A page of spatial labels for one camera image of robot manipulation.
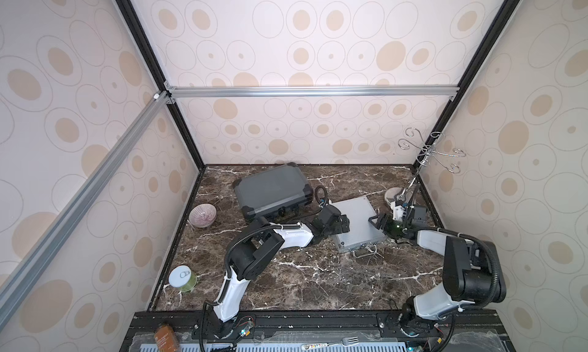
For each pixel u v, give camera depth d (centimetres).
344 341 70
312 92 158
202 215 99
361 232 92
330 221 74
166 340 68
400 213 87
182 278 79
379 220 86
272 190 97
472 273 46
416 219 74
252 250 52
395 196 107
